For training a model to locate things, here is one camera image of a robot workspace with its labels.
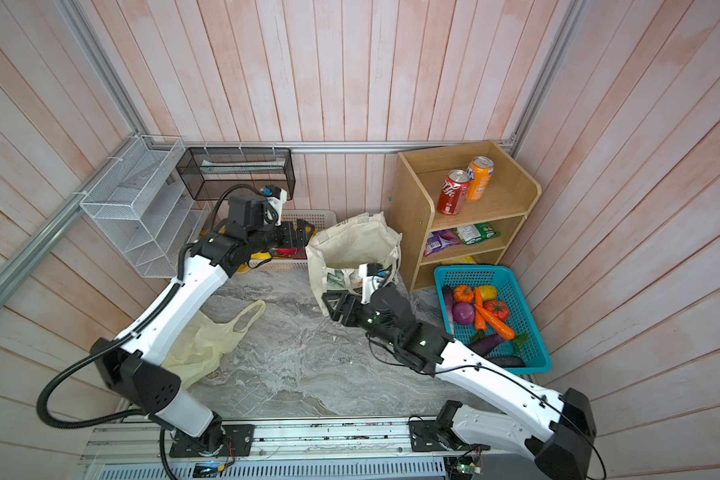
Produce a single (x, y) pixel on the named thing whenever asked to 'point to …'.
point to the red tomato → (497, 308)
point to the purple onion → (463, 313)
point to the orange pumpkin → (463, 294)
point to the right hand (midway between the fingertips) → (331, 298)
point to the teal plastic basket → (534, 351)
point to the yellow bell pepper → (488, 292)
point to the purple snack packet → (440, 239)
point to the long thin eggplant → (448, 296)
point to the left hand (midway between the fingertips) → (300, 232)
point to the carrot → (484, 317)
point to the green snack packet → (473, 233)
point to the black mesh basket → (207, 171)
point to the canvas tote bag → (335, 256)
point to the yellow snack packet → (460, 261)
